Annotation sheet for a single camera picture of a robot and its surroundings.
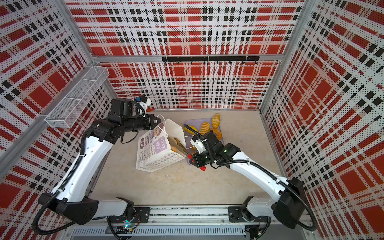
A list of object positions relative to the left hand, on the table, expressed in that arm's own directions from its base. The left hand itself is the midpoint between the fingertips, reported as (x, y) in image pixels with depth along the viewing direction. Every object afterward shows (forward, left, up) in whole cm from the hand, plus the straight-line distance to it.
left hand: (160, 123), depth 68 cm
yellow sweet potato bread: (-6, -14, +2) cm, 15 cm away
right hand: (-13, -14, -16) cm, 25 cm away
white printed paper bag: (-6, +6, -16) cm, 18 cm away
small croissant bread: (+27, -30, -29) cm, 49 cm away
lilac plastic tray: (+30, -16, -36) cm, 49 cm away
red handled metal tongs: (-1, -5, -19) cm, 19 cm away
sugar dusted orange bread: (-3, -4, -18) cm, 19 cm away
